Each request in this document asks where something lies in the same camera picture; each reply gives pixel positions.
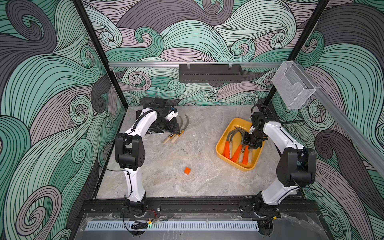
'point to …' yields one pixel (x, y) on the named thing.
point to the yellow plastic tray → (222, 149)
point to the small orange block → (187, 170)
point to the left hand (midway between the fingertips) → (173, 128)
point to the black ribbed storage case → (159, 125)
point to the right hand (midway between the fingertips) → (244, 145)
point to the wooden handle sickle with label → (173, 134)
